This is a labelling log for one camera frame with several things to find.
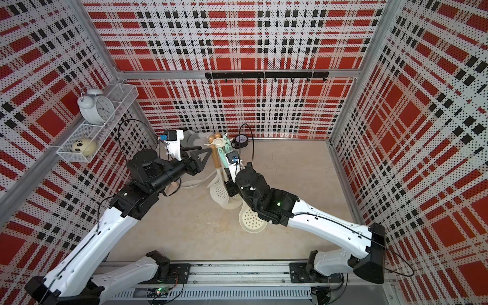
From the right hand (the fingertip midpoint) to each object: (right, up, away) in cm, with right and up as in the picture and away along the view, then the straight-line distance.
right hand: (232, 168), depth 65 cm
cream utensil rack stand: (-9, -12, +20) cm, 25 cm away
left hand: (-7, +6, -2) cm, 10 cm away
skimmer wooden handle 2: (-21, -9, +30) cm, 38 cm away
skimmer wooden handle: (-5, +5, +1) cm, 7 cm away
